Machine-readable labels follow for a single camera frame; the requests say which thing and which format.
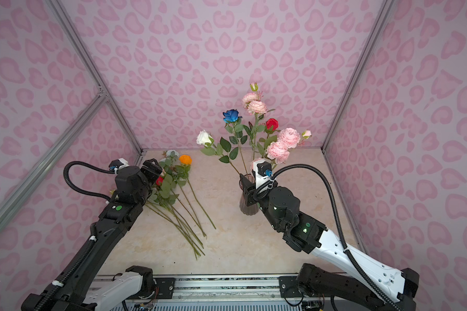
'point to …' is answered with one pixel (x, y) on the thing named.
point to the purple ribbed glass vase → (252, 209)
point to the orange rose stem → (183, 171)
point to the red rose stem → (271, 126)
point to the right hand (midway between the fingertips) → (245, 172)
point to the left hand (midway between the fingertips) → (152, 161)
